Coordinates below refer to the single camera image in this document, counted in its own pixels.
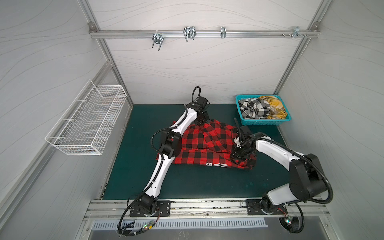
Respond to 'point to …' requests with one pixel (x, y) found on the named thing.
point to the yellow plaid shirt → (277, 110)
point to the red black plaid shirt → (211, 143)
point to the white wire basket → (89, 123)
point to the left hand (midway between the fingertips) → (209, 119)
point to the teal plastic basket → (262, 122)
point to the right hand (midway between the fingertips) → (234, 153)
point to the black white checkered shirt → (254, 108)
